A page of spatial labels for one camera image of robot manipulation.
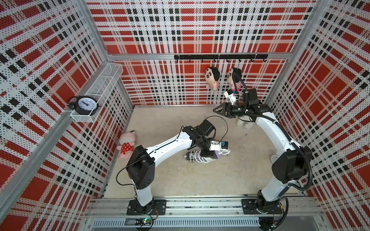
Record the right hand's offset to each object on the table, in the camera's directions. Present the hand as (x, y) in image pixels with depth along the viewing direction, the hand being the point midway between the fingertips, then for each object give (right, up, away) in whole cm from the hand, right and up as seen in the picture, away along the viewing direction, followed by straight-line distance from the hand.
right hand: (218, 110), depth 77 cm
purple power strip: (0, -23, -2) cm, 23 cm away
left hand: (-1, -22, +2) cm, 22 cm away
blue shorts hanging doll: (-2, +23, +14) cm, 27 cm away
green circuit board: (-38, -55, -8) cm, 67 cm away
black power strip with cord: (-15, -27, +7) cm, 32 cm away
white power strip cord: (-7, -27, +1) cm, 28 cm away
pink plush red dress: (-59, -19, +20) cm, 65 cm away
